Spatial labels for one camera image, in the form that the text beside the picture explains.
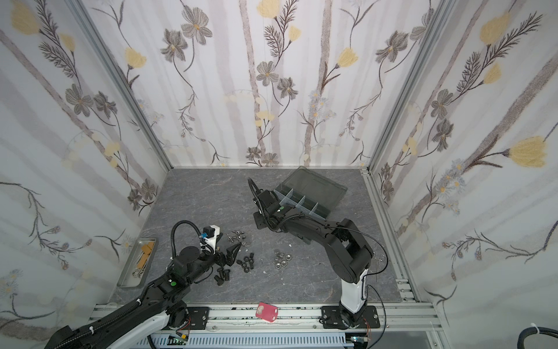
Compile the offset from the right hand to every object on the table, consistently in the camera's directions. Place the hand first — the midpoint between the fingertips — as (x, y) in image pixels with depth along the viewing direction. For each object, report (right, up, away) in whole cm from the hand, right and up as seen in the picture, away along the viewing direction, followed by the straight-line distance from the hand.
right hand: (262, 213), depth 89 cm
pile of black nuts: (-6, -21, -1) cm, 21 cm away
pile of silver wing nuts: (-10, -11, +4) cm, 16 cm away
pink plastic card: (+3, -33, -14) cm, 36 cm away
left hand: (-10, -9, -8) cm, 16 cm away
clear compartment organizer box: (+22, +8, +18) cm, 30 cm away
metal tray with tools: (-50, -23, -4) cm, 55 cm away
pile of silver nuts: (+8, -19, -1) cm, 21 cm away
